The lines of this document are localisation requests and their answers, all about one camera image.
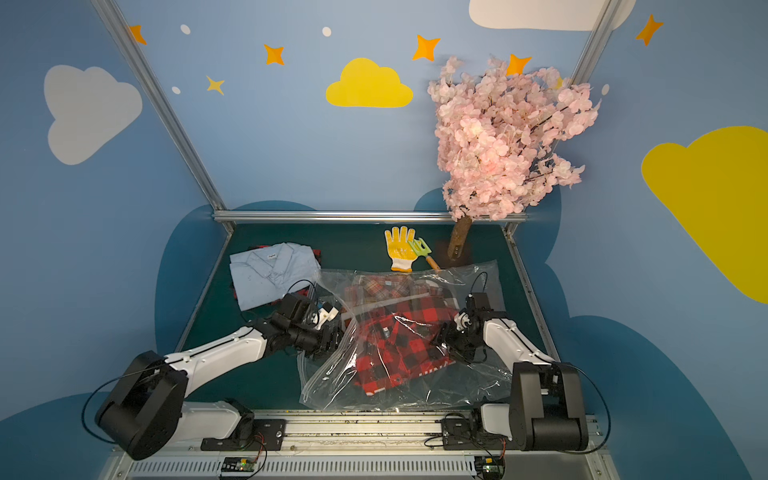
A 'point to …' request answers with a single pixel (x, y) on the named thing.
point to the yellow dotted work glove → (401, 253)
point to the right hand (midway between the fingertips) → (443, 345)
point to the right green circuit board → (490, 467)
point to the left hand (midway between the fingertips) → (349, 347)
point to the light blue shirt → (263, 274)
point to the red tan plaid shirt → (368, 289)
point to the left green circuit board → (238, 464)
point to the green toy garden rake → (422, 250)
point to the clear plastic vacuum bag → (332, 383)
